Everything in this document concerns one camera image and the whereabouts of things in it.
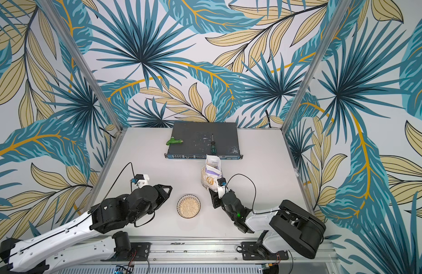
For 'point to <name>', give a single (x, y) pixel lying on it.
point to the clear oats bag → (211, 172)
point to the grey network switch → (197, 137)
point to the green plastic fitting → (173, 140)
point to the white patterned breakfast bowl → (189, 206)
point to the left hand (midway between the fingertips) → (171, 193)
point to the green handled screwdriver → (213, 146)
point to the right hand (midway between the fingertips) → (205, 193)
